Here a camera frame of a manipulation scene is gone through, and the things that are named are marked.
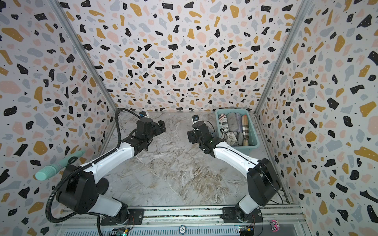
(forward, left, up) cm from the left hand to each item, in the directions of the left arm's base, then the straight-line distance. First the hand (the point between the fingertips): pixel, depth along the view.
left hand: (161, 123), depth 86 cm
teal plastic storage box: (-7, -55, -9) cm, 56 cm away
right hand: (-3, -21, -2) cm, 22 cm away
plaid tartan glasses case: (+4, -51, -4) cm, 51 cm away
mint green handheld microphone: (-34, +33, +14) cm, 49 cm away
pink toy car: (-49, -57, -19) cm, 78 cm away
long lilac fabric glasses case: (+11, -49, -6) cm, 51 cm away
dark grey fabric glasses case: (+6, -44, -5) cm, 44 cm away
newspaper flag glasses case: (+5, -38, -6) cm, 39 cm away
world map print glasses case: (-8, -40, -5) cm, 41 cm away
